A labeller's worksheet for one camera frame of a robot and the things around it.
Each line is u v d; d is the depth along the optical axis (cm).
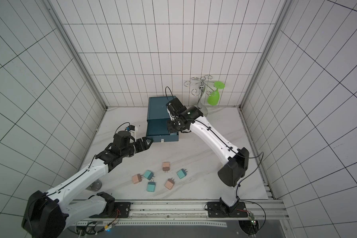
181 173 84
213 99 103
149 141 77
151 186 81
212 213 73
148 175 83
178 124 53
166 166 86
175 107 58
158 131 84
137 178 82
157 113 88
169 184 80
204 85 94
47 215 38
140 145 70
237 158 45
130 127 74
